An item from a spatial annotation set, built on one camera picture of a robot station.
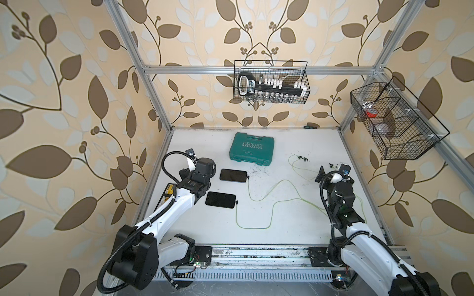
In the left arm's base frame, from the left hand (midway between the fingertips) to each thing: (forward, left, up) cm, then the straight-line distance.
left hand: (194, 164), depth 84 cm
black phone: (-8, -11, -19) cm, 24 cm away
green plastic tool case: (+19, -28, -12) cm, 36 cm away
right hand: (-3, -62, +1) cm, 62 cm away
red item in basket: (+17, -80, +16) cm, 84 cm away
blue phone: (+5, -17, -17) cm, 25 cm away
